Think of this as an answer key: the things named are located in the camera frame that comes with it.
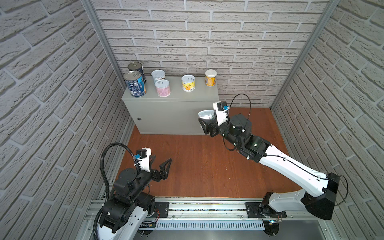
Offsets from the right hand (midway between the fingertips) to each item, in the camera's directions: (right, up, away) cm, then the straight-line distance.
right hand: (206, 115), depth 65 cm
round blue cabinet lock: (-41, -1, +26) cm, 48 cm away
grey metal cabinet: (-17, +2, +22) cm, 28 cm away
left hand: (-19, -19, 0) cm, 26 cm away
